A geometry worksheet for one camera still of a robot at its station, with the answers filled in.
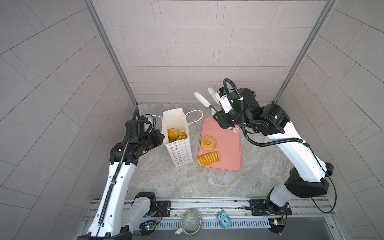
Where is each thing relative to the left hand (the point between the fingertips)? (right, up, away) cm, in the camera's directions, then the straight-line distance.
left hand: (168, 133), depth 70 cm
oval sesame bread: (+4, -3, +17) cm, 18 cm away
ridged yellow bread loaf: (+18, -16, +13) cm, 28 cm away
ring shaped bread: (+19, -11, +21) cm, 30 cm away
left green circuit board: (-8, -41, -6) cm, 42 cm away
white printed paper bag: (+5, -8, +2) cm, 10 cm away
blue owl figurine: (+26, -39, -3) cm, 47 cm away
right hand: (+22, +9, -8) cm, 25 cm away
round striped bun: (0, -2, +13) cm, 13 cm away
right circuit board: (+51, -42, -2) cm, 66 cm away
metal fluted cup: (+11, -40, -3) cm, 42 cm away
